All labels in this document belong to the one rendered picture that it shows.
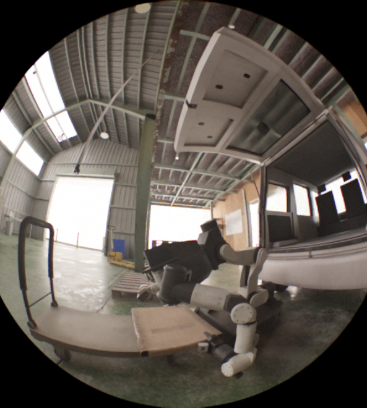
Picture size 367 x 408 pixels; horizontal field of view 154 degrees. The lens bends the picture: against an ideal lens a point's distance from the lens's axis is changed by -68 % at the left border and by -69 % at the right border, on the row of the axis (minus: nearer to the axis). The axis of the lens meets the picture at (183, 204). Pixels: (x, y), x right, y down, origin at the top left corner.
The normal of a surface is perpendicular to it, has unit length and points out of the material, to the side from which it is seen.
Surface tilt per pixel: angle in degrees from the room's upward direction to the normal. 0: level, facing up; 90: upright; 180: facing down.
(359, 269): 88
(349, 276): 90
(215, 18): 180
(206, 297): 76
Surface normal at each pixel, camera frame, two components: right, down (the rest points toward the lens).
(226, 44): 0.21, 0.95
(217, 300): -0.26, -0.52
